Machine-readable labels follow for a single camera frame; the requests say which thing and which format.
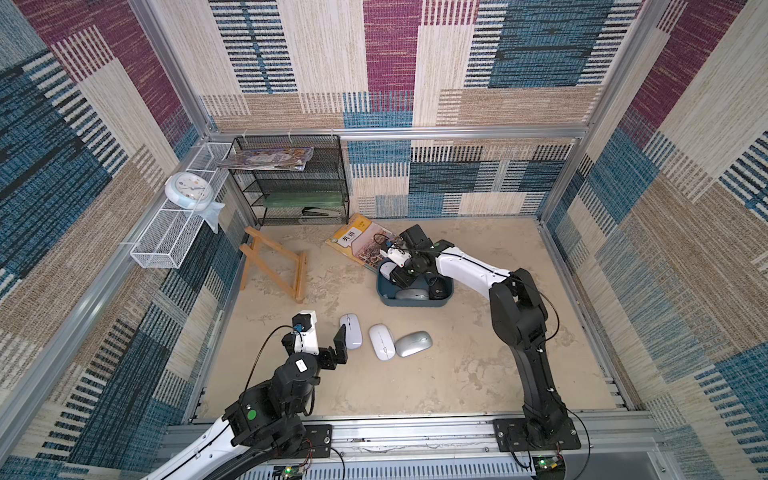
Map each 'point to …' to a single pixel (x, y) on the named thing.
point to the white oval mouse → (382, 341)
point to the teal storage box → (388, 290)
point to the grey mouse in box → (412, 294)
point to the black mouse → (441, 289)
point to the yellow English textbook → (362, 240)
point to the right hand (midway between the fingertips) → (396, 270)
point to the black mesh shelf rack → (325, 173)
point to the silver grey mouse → (413, 343)
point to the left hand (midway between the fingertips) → (328, 326)
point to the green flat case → (303, 199)
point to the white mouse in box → (386, 268)
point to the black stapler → (319, 212)
